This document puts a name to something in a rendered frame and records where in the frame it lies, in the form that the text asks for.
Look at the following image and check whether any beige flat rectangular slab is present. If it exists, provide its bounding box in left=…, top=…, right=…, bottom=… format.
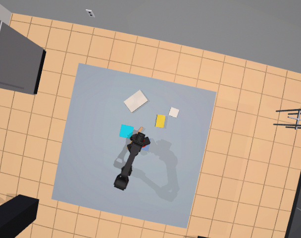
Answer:
left=168, top=107, right=179, bottom=118

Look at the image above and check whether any beige flat block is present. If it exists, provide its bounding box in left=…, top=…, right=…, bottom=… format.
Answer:
left=124, top=90, right=148, bottom=112

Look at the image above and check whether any yellow block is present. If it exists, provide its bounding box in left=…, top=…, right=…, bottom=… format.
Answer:
left=155, top=115, right=165, bottom=128

